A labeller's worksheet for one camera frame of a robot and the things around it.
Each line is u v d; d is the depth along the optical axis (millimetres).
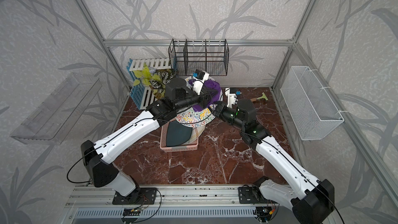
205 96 578
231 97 638
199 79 561
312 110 619
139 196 707
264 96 1118
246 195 727
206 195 752
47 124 637
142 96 1120
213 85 642
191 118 673
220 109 587
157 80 890
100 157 411
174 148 861
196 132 869
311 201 367
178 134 933
